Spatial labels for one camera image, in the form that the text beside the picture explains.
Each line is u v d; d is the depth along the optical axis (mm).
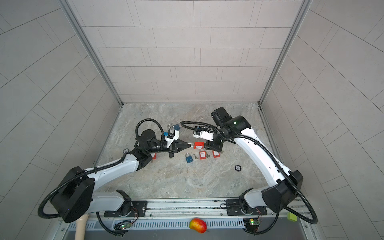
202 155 885
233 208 708
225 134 517
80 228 636
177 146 654
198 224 642
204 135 619
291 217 667
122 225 645
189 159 867
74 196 400
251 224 679
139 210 708
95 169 452
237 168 845
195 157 888
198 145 671
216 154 882
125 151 904
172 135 597
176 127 1011
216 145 621
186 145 676
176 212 708
